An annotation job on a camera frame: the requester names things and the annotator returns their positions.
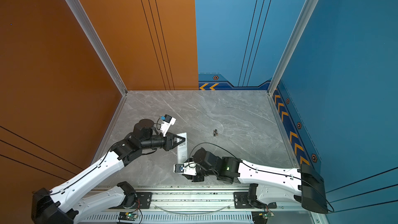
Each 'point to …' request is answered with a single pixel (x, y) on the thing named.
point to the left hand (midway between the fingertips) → (184, 139)
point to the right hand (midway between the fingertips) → (183, 167)
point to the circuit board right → (261, 217)
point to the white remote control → (182, 149)
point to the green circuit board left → (130, 216)
